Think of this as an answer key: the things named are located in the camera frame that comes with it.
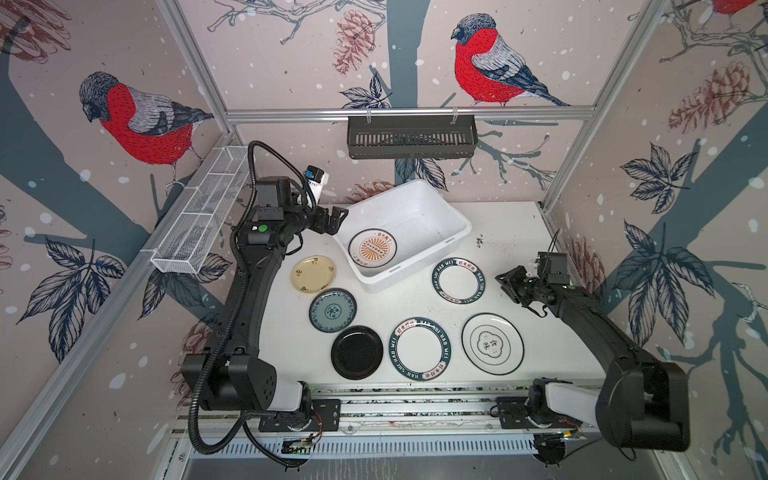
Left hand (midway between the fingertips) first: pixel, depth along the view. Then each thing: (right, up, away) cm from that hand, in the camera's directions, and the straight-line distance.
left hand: (329, 203), depth 74 cm
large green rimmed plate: (+24, -41, +10) cm, 49 cm away
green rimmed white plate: (+38, -24, +25) cm, 52 cm away
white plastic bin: (+18, -8, +39) cm, 44 cm away
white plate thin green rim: (+46, -40, +11) cm, 62 cm away
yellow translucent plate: (-12, -22, +29) cm, 38 cm away
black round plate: (+6, -42, +9) cm, 43 cm away
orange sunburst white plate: (+9, -13, +33) cm, 37 cm away
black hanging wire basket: (+23, +26, +30) cm, 46 cm away
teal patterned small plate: (-3, -32, +18) cm, 37 cm away
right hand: (+47, -22, +13) cm, 53 cm away
